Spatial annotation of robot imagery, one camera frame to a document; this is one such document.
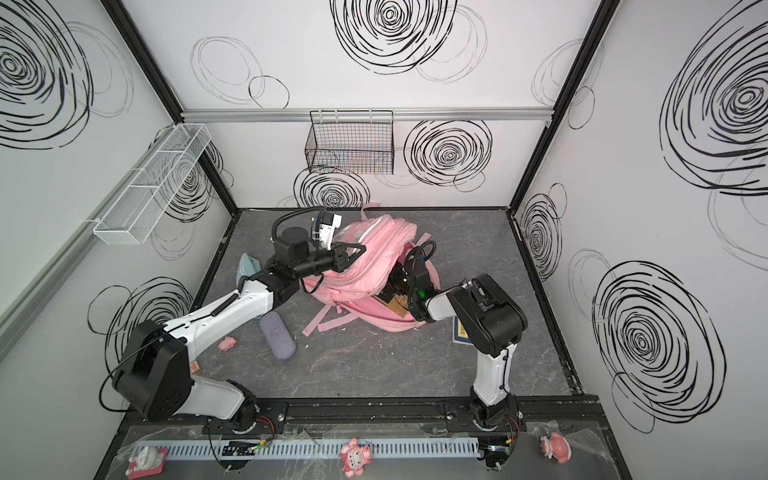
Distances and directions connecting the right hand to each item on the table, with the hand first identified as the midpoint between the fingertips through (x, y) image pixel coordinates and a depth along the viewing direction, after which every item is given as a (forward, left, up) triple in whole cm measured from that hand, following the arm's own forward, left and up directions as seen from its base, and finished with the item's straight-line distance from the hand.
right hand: (375, 267), depth 92 cm
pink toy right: (-45, -44, -7) cm, 63 cm away
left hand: (-6, +1, +17) cm, 18 cm away
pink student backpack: (-13, +5, +9) cm, 16 cm away
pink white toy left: (-49, +45, -1) cm, 67 cm away
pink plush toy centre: (-47, +3, -5) cm, 48 cm away
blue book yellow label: (-17, -25, -9) cm, 32 cm away
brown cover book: (-12, -7, -1) cm, 14 cm away
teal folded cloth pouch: (+1, +42, -3) cm, 42 cm away
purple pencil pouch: (-20, +27, -6) cm, 34 cm away
